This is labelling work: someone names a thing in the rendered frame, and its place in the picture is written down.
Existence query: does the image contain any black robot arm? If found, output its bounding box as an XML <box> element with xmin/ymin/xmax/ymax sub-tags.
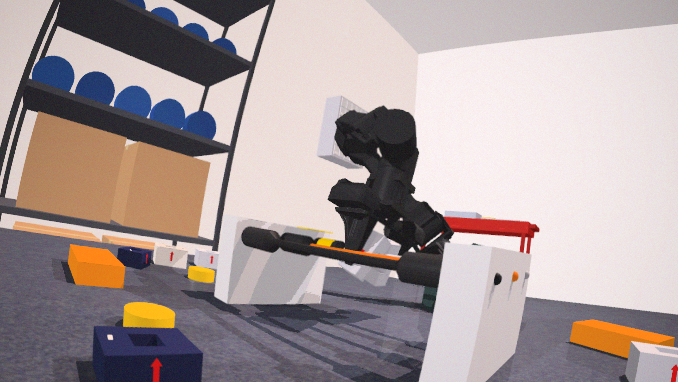
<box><xmin>334</xmin><ymin>105</ymin><xmax>454</xmax><ymax>255</ymax></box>

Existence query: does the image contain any yellow short cylinder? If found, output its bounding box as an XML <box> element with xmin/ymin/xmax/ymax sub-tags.
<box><xmin>188</xmin><ymin>266</ymin><xmax>215</xmax><ymax>283</ymax></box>
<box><xmin>123</xmin><ymin>302</ymin><xmax>175</xmax><ymax>328</ymax></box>

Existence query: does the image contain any orange block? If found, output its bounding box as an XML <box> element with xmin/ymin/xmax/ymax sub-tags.
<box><xmin>570</xmin><ymin>320</ymin><xmax>675</xmax><ymax>358</ymax></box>
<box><xmin>68</xmin><ymin>244</ymin><xmax>126</xmax><ymax>289</ymax></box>

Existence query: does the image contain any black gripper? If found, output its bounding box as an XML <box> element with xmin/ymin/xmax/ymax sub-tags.
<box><xmin>328</xmin><ymin>166</ymin><xmax>425</xmax><ymax>256</ymax></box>

